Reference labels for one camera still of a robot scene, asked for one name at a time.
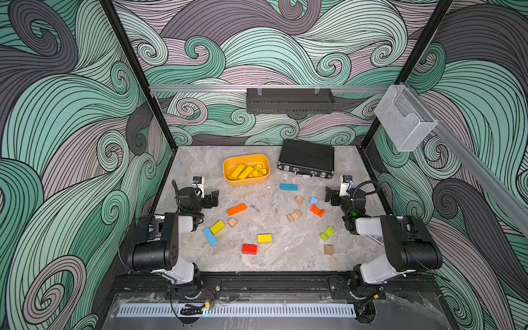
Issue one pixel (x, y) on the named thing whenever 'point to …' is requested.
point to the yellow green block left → (217, 227)
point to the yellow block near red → (267, 238)
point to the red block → (249, 249)
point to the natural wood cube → (328, 249)
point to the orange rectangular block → (236, 209)
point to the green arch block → (327, 234)
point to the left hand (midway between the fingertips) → (207, 189)
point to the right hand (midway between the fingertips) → (335, 186)
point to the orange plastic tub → (260, 162)
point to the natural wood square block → (298, 200)
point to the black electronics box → (306, 159)
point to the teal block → (288, 187)
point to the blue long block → (210, 236)
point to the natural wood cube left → (232, 222)
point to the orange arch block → (317, 211)
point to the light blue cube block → (313, 201)
